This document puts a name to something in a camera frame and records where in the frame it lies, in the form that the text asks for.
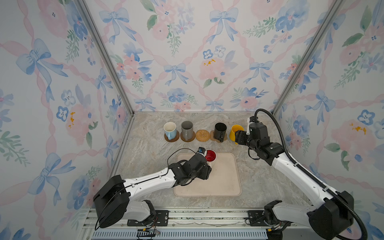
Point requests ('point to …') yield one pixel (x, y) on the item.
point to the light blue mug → (170, 128)
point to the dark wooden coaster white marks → (173, 140)
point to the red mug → (210, 156)
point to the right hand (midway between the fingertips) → (240, 132)
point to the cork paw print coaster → (212, 138)
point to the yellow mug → (234, 128)
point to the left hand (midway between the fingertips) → (207, 167)
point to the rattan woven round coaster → (202, 135)
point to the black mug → (220, 131)
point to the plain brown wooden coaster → (189, 140)
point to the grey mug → (187, 130)
